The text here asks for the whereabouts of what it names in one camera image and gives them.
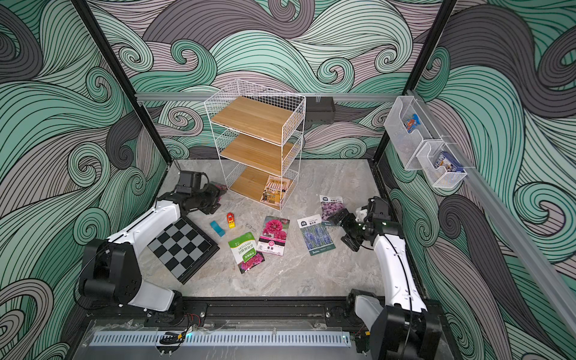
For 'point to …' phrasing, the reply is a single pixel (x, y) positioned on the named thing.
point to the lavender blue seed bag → (314, 235)
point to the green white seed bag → (244, 248)
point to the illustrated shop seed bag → (274, 190)
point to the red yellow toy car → (230, 217)
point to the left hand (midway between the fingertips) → (225, 192)
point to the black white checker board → (181, 247)
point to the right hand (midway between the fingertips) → (337, 229)
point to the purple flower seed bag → (330, 205)
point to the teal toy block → (217, 229)
